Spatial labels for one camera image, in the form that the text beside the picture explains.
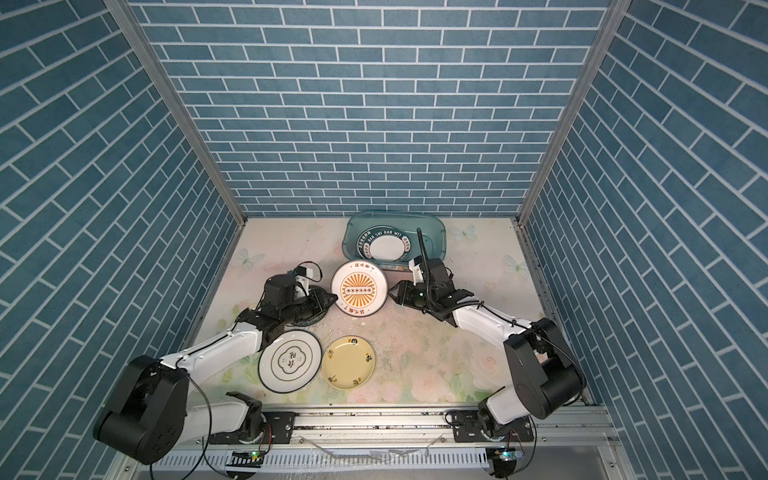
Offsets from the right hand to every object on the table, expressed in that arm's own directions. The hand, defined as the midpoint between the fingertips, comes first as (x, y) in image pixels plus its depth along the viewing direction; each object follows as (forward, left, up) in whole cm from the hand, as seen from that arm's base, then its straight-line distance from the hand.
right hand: (395, 294), depth 87 cm
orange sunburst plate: (+2, +10, -1) cm, 11 cm away
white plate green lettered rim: (+26, +6, -7) cm, 27 cm away
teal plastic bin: (+35, -10, -10) cm, 37 cm away
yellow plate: (-17, +12, -11) cm, 24 cm away
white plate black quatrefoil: (-18, +29, -11) cm, 36 cm away
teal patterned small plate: (-12, +21, +3) cm, 24 cm away
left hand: (-3, +14, +1) cm, 15 cm away
